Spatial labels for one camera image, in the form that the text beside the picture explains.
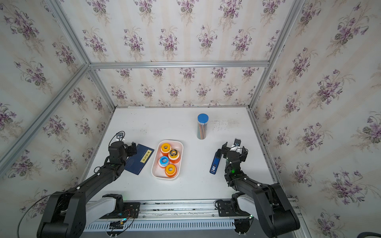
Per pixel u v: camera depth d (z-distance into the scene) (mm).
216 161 863
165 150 884
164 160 882
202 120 882
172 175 839
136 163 877
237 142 732
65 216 397
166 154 885
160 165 866
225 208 731
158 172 848
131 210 721
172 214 730
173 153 866
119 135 755
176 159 863
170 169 846
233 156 689
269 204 425
